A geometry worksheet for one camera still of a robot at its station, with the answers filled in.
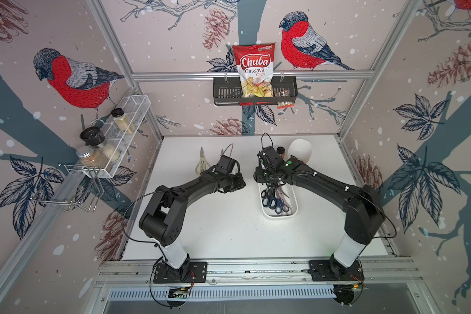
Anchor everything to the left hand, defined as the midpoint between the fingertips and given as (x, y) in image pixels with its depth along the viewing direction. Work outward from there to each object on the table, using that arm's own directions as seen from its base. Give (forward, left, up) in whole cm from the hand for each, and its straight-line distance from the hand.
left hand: (248, 180), depth 90 cm
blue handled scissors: (-5, -12, -7) cm, 15 cm away
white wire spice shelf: (+28, +54, +22) cm, 65 cm away
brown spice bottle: (+18, -18, +1) cm, 25 cm away
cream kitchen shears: (+16, +25, -9) cm, 31 cm away
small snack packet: (+27, -17, +23) cm, 40 cm away
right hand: (0, -3, +5) cm, 6 cm away
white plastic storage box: (-8, -20, -4) cm, 22 cm away
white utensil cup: (+16, -28, +3) cm, 32 cm away
